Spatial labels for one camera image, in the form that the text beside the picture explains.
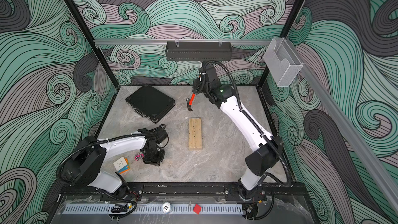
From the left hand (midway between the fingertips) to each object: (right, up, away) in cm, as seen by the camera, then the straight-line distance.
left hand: (160, 163), depth 82 cm
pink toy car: (-11, +4, +1) cm, 12 cm away
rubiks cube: (-19, +1, -5) cm, 19 cm away
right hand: (+18, +44, -6) cm, 48 cm away
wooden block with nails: (+18, +14, +7) cm, 24 cm away
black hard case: (-12, +32, +22) cm, 40 cm away
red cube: (+20, -15, -13) cm, 28 cm away
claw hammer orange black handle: (+16, +33, +4) cm, 37 cm away
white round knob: (+6, -11, -17) cm, 22 cm away
